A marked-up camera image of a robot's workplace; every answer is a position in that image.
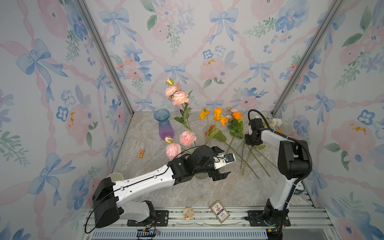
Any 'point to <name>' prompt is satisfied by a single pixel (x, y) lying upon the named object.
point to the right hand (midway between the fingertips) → (252, 139)
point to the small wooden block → (141, 153)
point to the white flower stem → (276, 122)
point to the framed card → (220, 211)
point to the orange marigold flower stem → (215, 133)
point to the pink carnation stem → (174, 150)
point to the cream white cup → (115, 176)
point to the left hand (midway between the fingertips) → (226, 159)
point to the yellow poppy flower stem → (204, 114)
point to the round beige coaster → (188, 213)
